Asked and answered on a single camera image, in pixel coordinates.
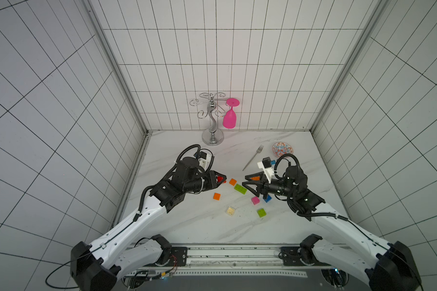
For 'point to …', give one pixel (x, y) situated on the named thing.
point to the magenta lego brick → (255, 200)
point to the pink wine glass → (229, 117)
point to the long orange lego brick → (255, 178)
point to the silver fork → (258, 151)
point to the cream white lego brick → (230, 211)
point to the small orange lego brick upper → (232, 182)
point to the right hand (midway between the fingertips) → (245, 177)
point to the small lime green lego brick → (261, 213)
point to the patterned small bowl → (280, 148)
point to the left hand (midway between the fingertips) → (222, 182)
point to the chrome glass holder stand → (213, 137)
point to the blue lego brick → (268, 198)
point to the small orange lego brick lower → (216, 196)
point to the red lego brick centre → (220, 178)
